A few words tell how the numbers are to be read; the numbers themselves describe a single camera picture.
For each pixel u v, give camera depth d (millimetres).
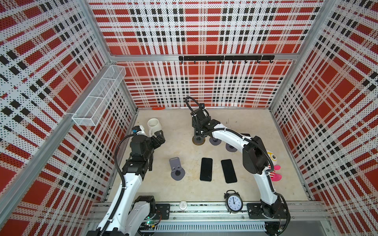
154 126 1016
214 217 734
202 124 718
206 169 932
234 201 749
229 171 881
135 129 665
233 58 884
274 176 807
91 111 924
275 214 676
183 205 750
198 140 1018
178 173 861
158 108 1260
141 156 575
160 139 704
